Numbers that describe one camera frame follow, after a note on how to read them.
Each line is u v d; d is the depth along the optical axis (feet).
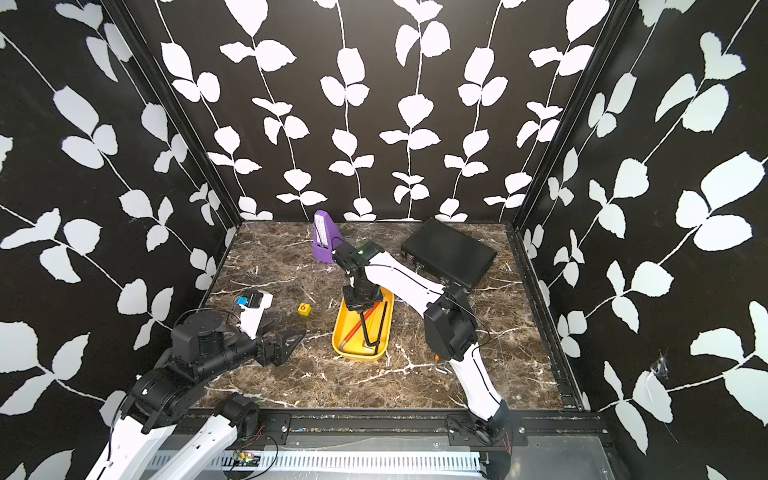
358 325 2.98
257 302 1.88
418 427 2.47
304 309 3.06
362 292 2.41
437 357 2.81
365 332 2.70
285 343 1.90
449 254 4.58
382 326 3.03
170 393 1.45
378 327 3.02
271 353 1.88
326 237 3.33
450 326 1.74
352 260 2.10
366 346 2.76
